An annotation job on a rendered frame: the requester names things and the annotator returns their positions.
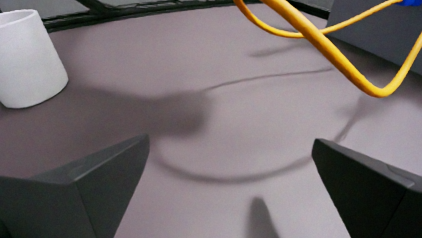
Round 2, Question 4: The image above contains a yellow patch cord with blue plugs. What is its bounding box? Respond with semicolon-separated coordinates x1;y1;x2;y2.
233;0;422;98

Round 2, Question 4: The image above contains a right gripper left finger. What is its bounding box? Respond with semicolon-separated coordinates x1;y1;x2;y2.
0;134;150;238

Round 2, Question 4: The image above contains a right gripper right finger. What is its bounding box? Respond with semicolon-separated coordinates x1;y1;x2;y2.
311;138;422;238

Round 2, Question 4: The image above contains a white mug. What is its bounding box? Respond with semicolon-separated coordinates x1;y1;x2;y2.
0;10;68;108

